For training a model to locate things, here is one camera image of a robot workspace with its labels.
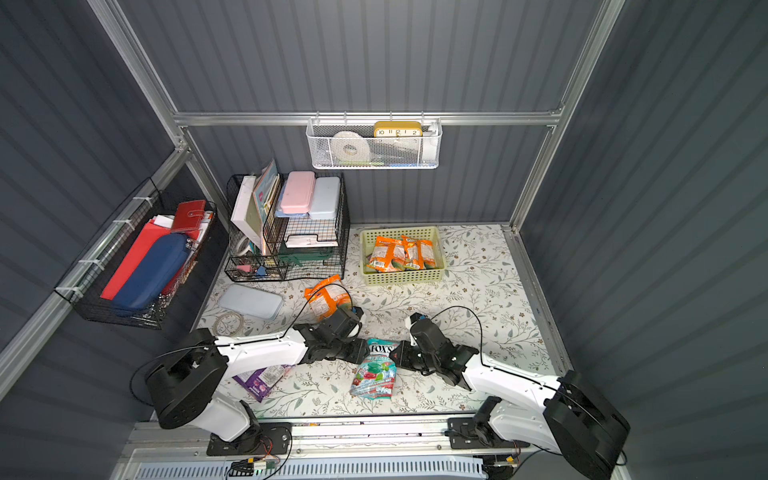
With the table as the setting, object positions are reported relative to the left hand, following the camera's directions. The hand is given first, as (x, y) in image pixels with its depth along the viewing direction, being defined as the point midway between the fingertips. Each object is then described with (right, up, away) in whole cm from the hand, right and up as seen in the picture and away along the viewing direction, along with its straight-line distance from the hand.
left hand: (365, 353), depth 85 cm
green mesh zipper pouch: (-23, +28, +13) cm, 39 cm away
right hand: (+9, 0, -3) cm, 10 cm away
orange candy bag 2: (+18, +29, +22) cm, 40 cm away
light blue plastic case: (-40, +13, +15) cm, 45 cm away
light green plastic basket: (+2, +21, +14) cm, 25 cm away
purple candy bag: (-28, -6, -5) cm, 30 cm away
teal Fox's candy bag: (+3, -4, -7) cm, 9 cm away
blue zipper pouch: (-49, +24, -17) cm, 57 cm away
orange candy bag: (+6, +28, +20) cm, 35 cm away
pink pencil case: (-23, +49, +11) cm, 55 cm away
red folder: (-54, +28, -13) cm, 63 cm away
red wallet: (-47, +39, -7) cm, 61 cm away
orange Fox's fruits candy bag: (-14, +14, +13) cm, 24 cm away
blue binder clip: (-38, +23, +19) cm, 48 cm away
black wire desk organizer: (-27, +38, +11) cm, 48 cm away
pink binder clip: (-44, +24, +20) cm, 54 cm away
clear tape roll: (-45, +6, +8) cm, 46 cm away
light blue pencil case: (-14, +47, +11) cm, 50 cm away
